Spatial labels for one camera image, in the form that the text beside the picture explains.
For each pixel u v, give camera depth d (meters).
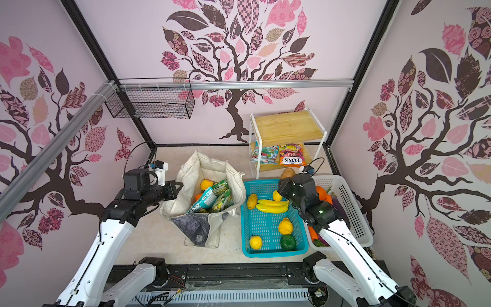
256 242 0.78
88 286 0.38
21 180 0.52
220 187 0.93
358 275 0.41
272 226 0.87
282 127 0.83
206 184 0.95
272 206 0.90
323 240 0.50
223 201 0.77
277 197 0.92
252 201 0.89
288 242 0.77
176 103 0.79
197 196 0.88
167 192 0.64
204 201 0.76
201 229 0.75
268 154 0.90
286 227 0.81
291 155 0.90
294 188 0.56
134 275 0.57
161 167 0.66
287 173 0.74
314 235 0.80
